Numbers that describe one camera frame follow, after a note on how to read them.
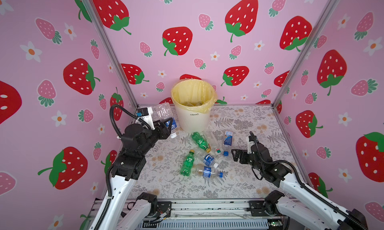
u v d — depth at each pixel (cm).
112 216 39
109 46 85
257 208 73
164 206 75
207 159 86
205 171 82
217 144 95
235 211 73
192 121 92
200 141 93
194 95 104
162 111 61
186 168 84
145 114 54
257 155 59
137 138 45
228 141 93
